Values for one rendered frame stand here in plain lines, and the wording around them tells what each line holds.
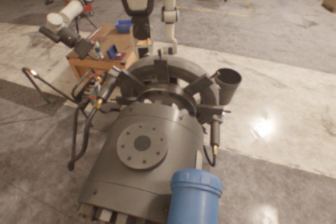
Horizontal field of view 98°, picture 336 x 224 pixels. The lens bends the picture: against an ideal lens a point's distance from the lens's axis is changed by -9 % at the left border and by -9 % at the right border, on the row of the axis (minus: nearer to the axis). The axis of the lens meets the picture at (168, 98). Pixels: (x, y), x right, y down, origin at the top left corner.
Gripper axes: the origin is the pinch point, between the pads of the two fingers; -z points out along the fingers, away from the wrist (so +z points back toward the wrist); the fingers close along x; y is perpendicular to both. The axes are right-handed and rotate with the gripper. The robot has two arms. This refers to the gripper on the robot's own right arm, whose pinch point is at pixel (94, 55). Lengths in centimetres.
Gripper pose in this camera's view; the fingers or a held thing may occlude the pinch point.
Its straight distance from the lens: 95.2
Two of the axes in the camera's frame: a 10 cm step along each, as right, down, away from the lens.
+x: -5.9, 8.1, -0.1
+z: -7.5, -5.5, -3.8
